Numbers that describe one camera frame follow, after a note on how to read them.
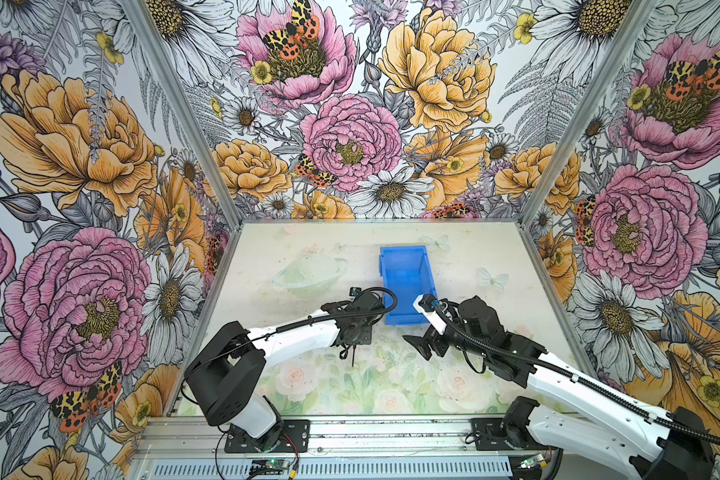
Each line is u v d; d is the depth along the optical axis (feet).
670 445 1.32
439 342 2.18
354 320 2.09
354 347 2.79
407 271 3.52
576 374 1.61
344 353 2.31
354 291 2.62
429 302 2.10
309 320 1.82
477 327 1.89
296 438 2.44
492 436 2.40
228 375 1.43
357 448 2.40
